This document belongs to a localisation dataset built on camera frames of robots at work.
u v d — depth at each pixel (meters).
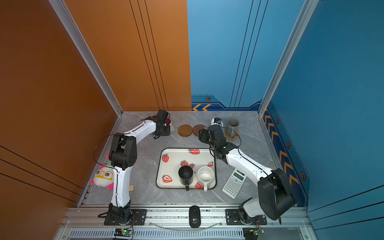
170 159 0.94
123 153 0.58
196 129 1.10
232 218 0.72
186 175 0.85
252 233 0.70
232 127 0.97
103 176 0.80
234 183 0.83
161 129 0.84
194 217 0.72
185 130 1.10
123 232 0.71
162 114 0.85
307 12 0.71
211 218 0.75
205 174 0.86
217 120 0.75
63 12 0.71
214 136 0.64
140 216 0.74
